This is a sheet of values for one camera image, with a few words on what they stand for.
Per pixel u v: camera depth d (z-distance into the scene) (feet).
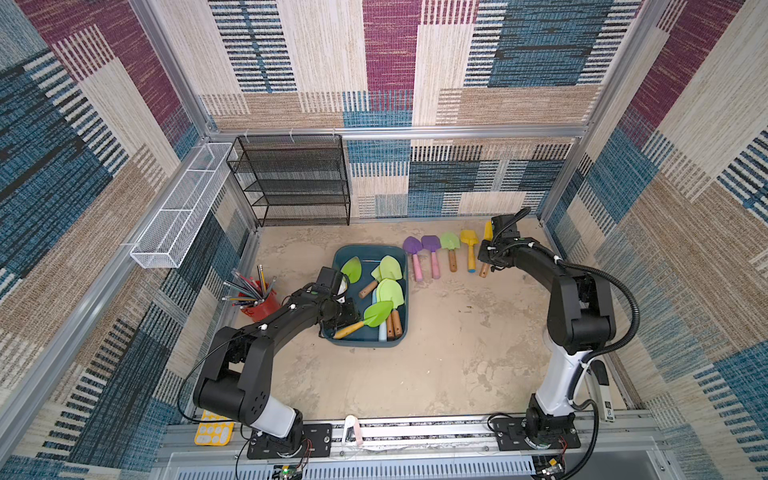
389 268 3.44
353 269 3.45
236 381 1.43
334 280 2.45
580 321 1.70
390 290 3.18
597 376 2.59
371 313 3.09
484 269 2.86
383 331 2.93
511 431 2.44
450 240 3.67
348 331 2.94
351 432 2.43
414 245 3.68
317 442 2.40
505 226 2.58
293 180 3.58
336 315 2.53
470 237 3.74
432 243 3.67
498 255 2.41
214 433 2.44
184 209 2.54
